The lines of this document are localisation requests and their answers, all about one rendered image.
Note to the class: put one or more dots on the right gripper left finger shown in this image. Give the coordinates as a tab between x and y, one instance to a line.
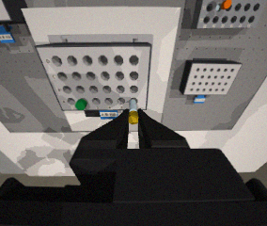
113	134

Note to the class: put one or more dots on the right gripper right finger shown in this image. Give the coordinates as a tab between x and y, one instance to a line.
154	135

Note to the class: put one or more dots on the grey tube rack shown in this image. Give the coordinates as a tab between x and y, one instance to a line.
248	11

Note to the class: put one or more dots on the grey flat rectangular mat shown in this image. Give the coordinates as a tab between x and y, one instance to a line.
28	103

